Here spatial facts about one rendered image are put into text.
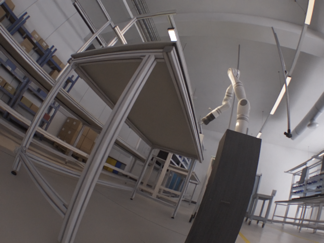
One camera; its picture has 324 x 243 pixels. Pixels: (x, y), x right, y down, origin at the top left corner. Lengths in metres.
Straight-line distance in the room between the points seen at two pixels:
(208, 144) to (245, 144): 7.03
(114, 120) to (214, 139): 7.60
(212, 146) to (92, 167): 7.53
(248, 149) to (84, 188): 0.85
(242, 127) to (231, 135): 0.16
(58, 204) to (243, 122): 1.12
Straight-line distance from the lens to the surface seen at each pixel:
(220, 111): 1.50
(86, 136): 4.63
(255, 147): 0.98
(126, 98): 0.59
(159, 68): 0.88
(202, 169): 7.62
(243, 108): 1.16
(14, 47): 1.86
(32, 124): 1.15
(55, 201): 0.68
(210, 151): 7.83
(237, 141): 0.95
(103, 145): 0.54
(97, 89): 1.47
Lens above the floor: 0.43
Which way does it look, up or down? 21 degrees up
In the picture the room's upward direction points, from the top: 23 degrees clockwise
